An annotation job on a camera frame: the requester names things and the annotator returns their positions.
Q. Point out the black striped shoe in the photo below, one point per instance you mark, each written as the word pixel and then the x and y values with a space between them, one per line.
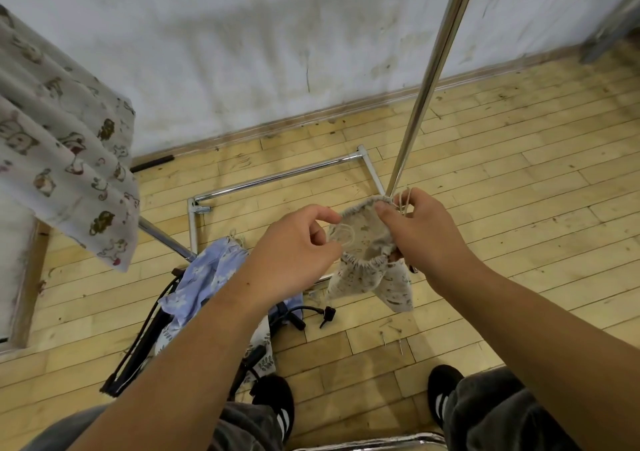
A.
pixel 442 385
pixel 275 400

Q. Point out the black striped right shoe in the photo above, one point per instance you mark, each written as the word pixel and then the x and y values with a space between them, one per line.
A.
pixel 442 385

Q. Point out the chrome clothes rack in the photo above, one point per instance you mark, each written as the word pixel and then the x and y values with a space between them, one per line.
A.
pixel 435 65

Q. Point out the black baseboard strip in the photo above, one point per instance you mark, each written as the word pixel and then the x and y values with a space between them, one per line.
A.
pixel 152 163

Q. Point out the person's left hand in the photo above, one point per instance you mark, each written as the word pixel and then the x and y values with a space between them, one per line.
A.
pixel 290 255

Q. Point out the person's right forearm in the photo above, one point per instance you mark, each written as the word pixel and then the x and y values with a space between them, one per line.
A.
pixel 550 345

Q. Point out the chrome chair frame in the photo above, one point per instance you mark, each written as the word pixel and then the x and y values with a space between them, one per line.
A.
pixel 375 443

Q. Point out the person's left forearm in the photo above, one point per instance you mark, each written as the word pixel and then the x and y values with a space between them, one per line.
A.
pixel 175 375

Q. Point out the grey metal furniture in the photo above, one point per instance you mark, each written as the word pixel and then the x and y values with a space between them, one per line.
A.
pixel 610 30

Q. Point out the person's right hand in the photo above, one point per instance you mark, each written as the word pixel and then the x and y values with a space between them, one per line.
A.
pixel 430 240

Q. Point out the black striped left shoe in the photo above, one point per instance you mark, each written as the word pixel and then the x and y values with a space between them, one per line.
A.
pixel 275 400

